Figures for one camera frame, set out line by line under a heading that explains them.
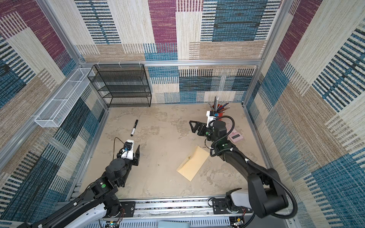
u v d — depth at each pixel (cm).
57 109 73
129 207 74
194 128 75
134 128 105
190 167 87
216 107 105
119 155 67
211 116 75
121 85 111
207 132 73
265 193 42
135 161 69
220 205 74
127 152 63
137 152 70
